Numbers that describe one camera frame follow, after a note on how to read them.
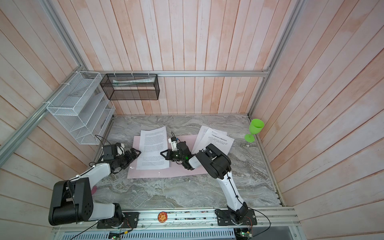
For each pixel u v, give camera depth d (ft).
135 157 2.68
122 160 2.56
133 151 2.74
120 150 2.50
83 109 2.42
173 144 2.96
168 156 2.82
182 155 2.67
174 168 2.97
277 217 2.50
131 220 2.41
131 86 3.41
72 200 1.52
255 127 3.05
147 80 2.96
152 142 3.32
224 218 2.40
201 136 3.52
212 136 3.52
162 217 2.44
